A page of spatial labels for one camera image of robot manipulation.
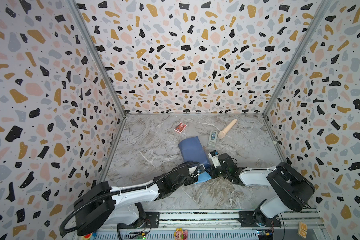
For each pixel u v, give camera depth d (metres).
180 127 1.12
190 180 0.63
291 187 0.46
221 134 1.06
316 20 0.75
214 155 0.83
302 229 0.71
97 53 0.86
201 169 0.68
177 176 0.59
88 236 0.68
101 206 0.41
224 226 0.73
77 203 0.44
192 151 0.92
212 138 1.03
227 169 0.72
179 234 0.67
